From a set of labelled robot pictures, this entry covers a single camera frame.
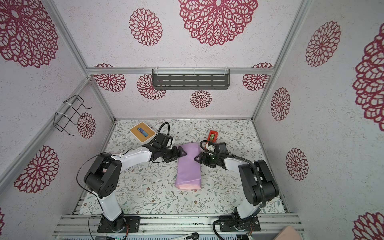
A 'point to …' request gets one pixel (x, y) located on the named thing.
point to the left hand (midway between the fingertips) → (182, 156)
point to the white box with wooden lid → (139, 135)
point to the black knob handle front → (194, 236)
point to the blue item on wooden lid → (143, 132)
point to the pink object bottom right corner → (288, 233)
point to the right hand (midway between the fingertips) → (198, 159)
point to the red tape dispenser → (212, 136)
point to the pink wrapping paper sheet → (188, 176)
